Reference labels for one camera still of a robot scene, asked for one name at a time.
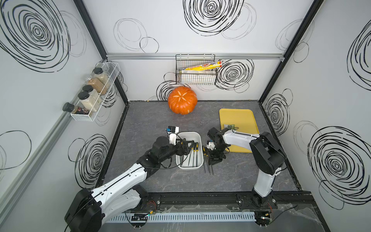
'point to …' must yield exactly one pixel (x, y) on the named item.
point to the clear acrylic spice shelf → (110, 69)
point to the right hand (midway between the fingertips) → (210, 164)
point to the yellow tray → (239, 120)
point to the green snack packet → (231, 127)
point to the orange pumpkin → (182, 100)
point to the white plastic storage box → (194, 160)
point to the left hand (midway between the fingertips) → (188, 141)
